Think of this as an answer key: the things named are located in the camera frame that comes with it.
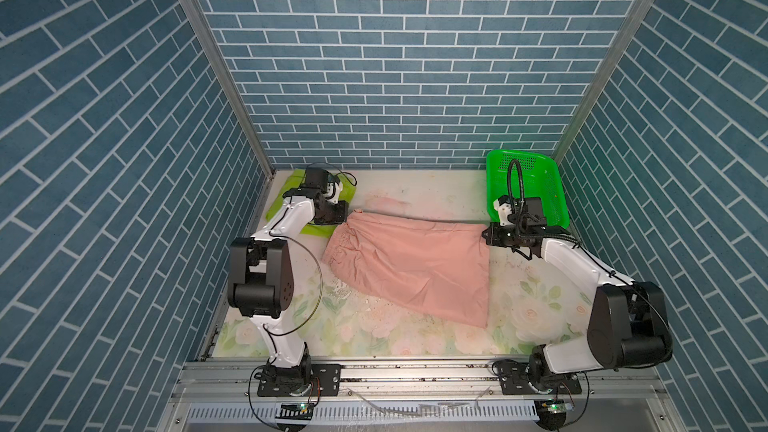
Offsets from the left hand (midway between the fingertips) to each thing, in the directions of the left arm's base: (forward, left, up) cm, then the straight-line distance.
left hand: (345, 214), depth 94 cm
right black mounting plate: (-45, -46, -9) cm, 65 cm away
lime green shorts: (+16, +2, -6) cm, 17 cm away
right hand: (-7, -42, +1) cm, 43 cm away
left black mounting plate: (-44, +2, -11) cm, 46 cm away
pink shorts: (-16, -29, -7) cm, 34 cm away
